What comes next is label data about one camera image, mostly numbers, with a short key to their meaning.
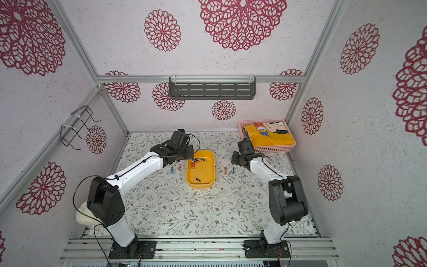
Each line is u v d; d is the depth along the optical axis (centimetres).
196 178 97
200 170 101
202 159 106
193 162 103
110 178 48
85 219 73
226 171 100
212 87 93
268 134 110
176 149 65
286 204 46
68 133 73
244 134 116
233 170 101
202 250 75
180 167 102
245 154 73
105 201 45
